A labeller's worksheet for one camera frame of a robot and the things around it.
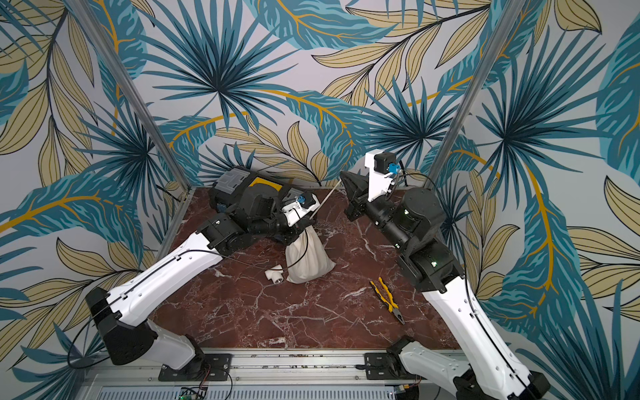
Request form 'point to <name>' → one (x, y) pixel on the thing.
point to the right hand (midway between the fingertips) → (325, 181)
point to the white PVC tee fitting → (275, 274)
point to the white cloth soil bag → (317, 262)
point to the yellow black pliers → (392, 306)
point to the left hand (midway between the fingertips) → (307, 222)
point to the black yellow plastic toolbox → (229, 187)
